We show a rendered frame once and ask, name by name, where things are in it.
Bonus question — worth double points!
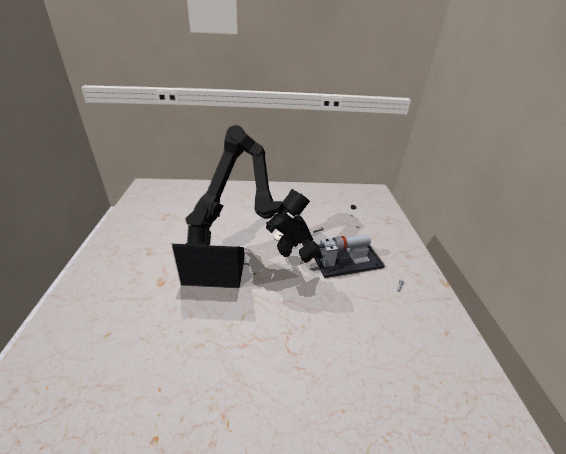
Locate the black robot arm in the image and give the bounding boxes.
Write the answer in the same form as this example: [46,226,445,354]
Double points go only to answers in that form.
[185,125,310,257]

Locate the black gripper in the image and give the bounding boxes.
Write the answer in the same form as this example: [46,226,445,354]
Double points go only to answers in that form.
[284,215,323,263]

